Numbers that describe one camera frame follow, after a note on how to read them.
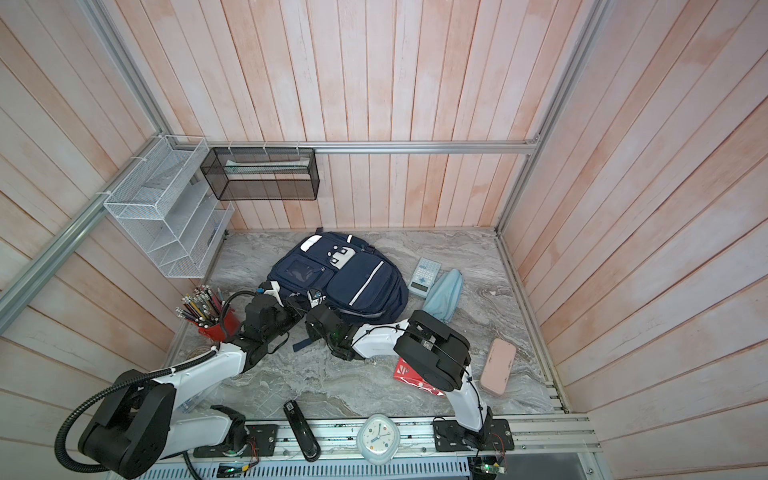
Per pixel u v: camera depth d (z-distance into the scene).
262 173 1.05
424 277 1.04
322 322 0.67
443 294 0.96
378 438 0.72
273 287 0.81
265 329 0.67
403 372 0.84
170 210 0.79
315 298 0.78
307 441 0.72
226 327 0.82
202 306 0.78
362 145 0.98
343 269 0.98
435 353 0.50
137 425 0.41
